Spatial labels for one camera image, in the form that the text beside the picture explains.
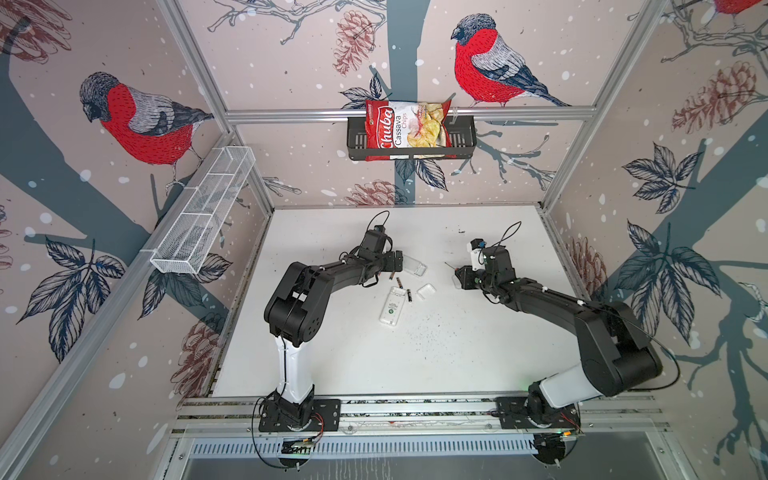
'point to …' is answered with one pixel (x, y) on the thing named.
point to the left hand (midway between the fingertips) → (392, 257)
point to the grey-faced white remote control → (414, 266)
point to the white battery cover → (426, 290)
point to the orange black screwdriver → (456, 269)
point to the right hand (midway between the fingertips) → (455, 275)
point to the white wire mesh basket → (181, 244)
